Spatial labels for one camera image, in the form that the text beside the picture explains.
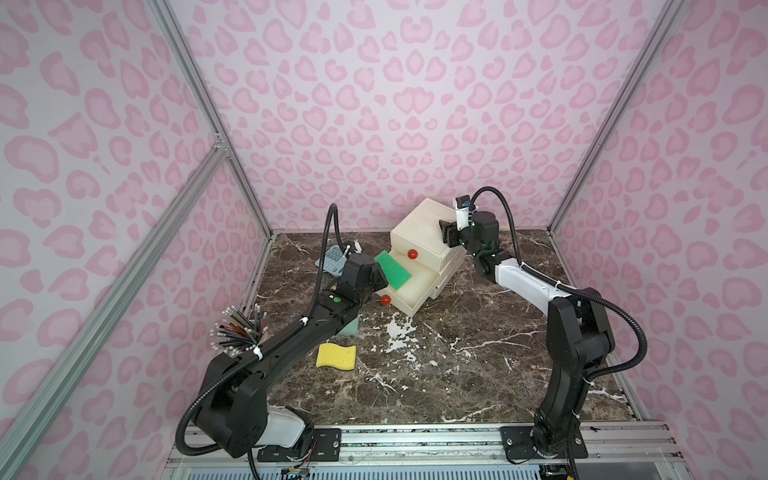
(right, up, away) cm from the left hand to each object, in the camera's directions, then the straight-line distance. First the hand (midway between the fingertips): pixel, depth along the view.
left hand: (385, 266), depth 83 cm
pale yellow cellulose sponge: (-12, -26, +2) cm, 29 cm away
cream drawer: (+8, -9, +10) cm, 16 cm away
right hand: (+20, +14, +9) cm, 26 cm away
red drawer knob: (0, -10, +5) cm, 11 cm away
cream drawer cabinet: (+9, +6, +3) cm, 12 cm away
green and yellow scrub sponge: (+3, -3, 0) cm, 4 cm away
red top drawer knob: (+8, +3, +5) cm, 10 cm away
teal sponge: (-11, -19, +9) cm, 24 cm away
